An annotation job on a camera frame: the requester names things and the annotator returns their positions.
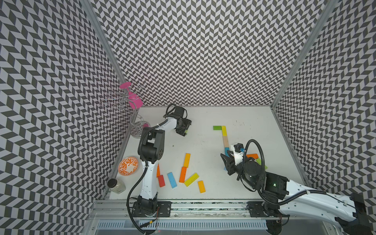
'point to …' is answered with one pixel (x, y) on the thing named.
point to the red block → (161, 181)
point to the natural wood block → (225, 141)
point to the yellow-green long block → (191, 179)
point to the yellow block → (224, 130)
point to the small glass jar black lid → (116, 185)
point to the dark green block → (217, 128)
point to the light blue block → (224, 168)
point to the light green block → (259, 161)
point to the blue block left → (172, 179)
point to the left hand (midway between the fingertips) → (190, 127)
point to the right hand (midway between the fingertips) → (224, 155)
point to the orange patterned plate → (128, 166)
